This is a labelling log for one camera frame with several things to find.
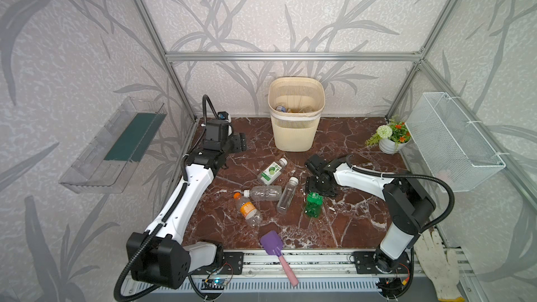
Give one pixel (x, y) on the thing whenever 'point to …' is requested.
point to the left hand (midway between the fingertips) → (237, 130)
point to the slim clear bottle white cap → (286, 196)
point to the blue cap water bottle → (280, 108)
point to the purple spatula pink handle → (272, 242)
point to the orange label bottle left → (248, 210)
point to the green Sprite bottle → (314, 203)
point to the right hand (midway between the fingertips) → (313, 185)
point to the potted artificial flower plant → (391, 137)
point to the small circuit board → (213, 284)
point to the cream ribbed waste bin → (296, 105)
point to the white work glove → (440, 265)
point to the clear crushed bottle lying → (264, 193)
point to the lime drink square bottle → (273, 171)
